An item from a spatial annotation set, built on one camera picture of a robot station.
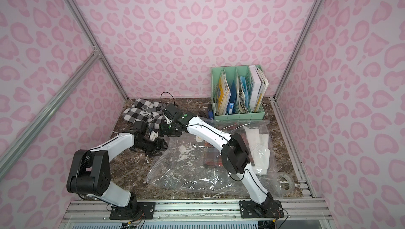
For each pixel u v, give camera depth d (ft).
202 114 3.70
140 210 2.36
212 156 2.91
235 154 1.72
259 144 3.02
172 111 2.22
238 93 2.99
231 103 3.14
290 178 2.61
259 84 3.05
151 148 2.58
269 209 2.07
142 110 3.61
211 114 3.48
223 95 3.04
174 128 2.07
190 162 2.90
